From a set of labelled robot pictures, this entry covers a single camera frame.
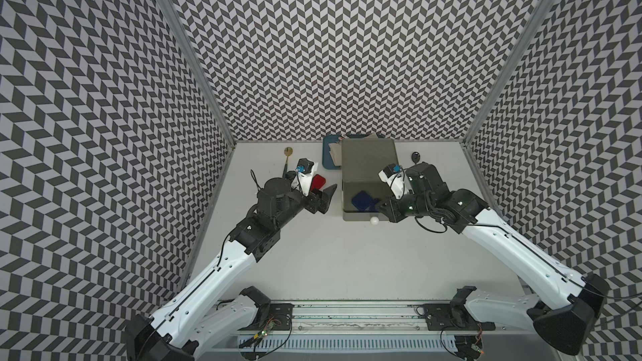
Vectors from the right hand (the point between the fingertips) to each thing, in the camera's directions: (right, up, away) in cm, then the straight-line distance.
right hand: (379, 211), depth 72 cm
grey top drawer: (-1, +7, -6) cm, 10 cm away
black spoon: (+24, +17, +39) cm, 49 cm away
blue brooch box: (-4, +1, +13) cm, 13 cm away
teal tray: (-16, +15, +41) cm, 47 cm away
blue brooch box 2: (-2, +1, 0) cm, 2 cm away
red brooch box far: (-20, +6, +33) cm, 39 cm away
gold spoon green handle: (-35, +19, +42) cm, 58 cm away
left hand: (-17, +9, -1) cm, 19 cm away
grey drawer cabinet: (-2, +16, +21) cm, 27 cm away
